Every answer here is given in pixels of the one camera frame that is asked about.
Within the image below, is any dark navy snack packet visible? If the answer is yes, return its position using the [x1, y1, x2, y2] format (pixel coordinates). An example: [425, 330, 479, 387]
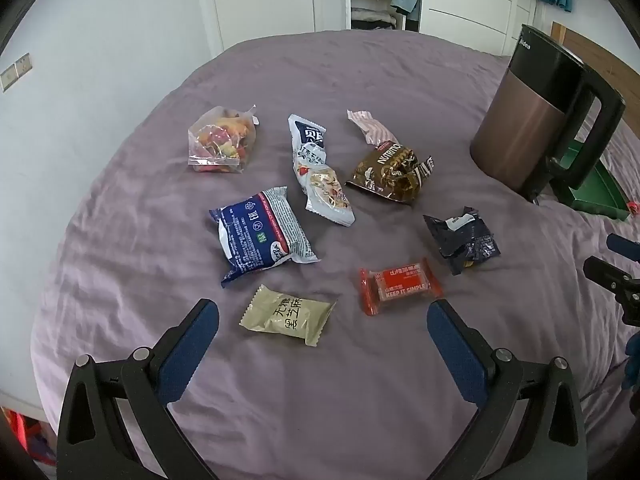
[423, 206, 501, 275]

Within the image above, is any red snack bar packet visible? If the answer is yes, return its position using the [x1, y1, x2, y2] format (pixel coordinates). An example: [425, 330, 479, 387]
[359, 258, 444, 316]

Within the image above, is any beige green pastry packet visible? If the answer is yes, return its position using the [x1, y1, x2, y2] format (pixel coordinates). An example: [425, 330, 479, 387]
[239, 285, 335, 348]

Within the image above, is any blue white biscuit packet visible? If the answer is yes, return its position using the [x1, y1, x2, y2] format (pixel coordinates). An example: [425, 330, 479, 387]
[208, 186, 320, 287]

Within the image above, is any brown nutritious snack packet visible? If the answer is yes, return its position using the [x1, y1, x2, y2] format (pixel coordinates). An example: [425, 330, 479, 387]
[347, 141, 435, 205]

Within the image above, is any white blue nut snack packet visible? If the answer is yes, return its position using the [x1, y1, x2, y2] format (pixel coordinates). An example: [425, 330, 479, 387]
[288, 114, 355, 226]

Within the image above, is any red black flat tool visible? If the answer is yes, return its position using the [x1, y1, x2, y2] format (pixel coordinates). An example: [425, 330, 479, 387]
[627, 202, 640, 216]

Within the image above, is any green metal tray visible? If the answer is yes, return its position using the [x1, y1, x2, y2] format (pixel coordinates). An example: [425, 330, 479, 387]
[550, 160, 630, 221]

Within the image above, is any brown black electric kettle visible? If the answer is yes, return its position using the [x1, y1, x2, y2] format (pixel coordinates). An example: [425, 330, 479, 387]
[470, 25, 626, 202]

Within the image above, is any wooden headboard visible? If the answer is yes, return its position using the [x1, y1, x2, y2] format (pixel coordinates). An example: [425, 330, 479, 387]
[551, 22, 640, 136]

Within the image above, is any pink striped snack packet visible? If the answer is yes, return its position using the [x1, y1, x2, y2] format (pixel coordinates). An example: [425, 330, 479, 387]
[346, 110, 398, 148]

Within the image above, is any white wardrobe with shelves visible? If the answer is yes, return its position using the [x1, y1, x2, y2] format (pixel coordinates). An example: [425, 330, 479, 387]
[345, 0, 536, 56]

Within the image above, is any clear bag colourful candy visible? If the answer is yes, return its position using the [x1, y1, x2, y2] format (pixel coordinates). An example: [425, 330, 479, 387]
[188, 106, 259, 174]

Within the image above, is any purple bed sheet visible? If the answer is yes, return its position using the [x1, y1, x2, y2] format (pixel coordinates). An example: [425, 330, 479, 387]
[32, 30, 639, 479]

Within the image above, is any beige wall switch plate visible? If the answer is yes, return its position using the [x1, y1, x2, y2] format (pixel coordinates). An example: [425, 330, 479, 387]
[1, 53, 32, 92]

